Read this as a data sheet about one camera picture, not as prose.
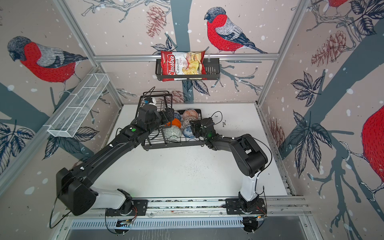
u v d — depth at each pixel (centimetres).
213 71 95
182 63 88
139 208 73
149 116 57
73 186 38
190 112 108
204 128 74
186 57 86
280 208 75
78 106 78
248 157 50
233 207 72
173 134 100
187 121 104
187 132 100
